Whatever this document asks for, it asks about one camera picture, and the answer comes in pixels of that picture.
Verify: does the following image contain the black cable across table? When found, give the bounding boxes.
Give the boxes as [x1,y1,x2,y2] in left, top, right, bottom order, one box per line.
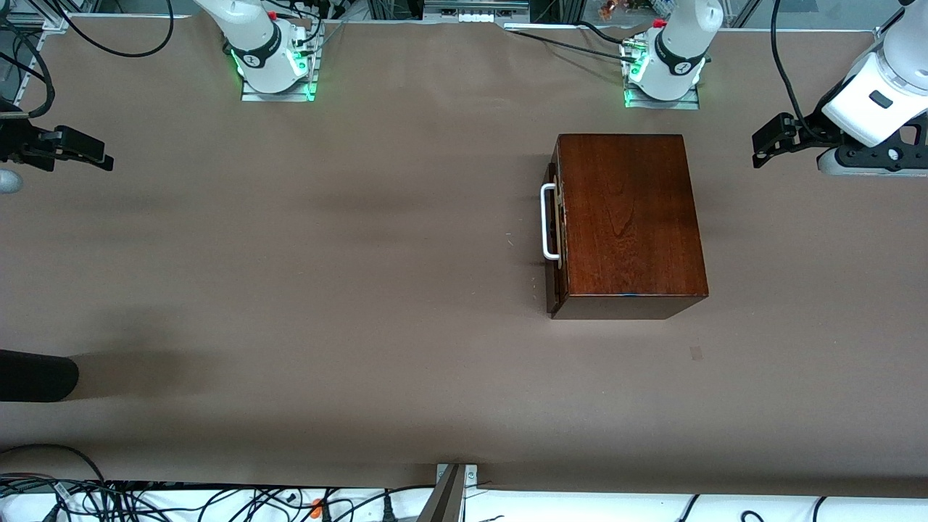
[507,25,631,65]

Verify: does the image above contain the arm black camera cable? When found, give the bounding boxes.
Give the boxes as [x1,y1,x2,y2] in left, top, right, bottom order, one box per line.
[771,0,824,138]
[0,14,56,118]

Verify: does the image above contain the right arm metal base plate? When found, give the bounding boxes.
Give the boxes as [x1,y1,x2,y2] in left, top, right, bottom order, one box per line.
[241,25,323,102]

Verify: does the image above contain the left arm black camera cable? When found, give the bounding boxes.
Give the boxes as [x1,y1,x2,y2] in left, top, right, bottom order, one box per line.
[771,0,824,138]

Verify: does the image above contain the dark brown wooden cabinet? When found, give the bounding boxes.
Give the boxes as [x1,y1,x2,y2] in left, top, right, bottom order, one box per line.
[545,134,709,320]

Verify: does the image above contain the silver aluminium rack frame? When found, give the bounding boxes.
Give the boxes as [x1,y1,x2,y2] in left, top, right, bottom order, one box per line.
[423,0,531,14]

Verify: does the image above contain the tangle of black cables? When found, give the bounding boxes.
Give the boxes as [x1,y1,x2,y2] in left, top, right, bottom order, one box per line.
[0,444,436,522]

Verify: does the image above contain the aluminium profile with bracket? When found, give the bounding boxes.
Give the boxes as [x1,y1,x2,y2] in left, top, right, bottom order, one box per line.
[417,464,479,522]

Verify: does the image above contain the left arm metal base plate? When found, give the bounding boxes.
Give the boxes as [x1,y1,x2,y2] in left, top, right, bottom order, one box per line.
[622,40,701,111]

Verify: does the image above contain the black looping cable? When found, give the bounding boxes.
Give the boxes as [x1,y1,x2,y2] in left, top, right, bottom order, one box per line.
[43,0,175,57]

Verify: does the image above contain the wooden drawer with white handle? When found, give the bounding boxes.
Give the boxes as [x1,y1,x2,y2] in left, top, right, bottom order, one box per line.
[541,161,571,314]

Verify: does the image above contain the black cylindrical object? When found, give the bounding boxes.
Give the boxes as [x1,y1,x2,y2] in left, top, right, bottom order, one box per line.
[0,349,79,403]

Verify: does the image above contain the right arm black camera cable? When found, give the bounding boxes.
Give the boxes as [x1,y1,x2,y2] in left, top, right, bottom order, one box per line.
[0,14,56,118]

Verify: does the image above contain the aluminium table frame corner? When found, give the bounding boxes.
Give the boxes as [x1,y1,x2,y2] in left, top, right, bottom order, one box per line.
[0,7,73,109]

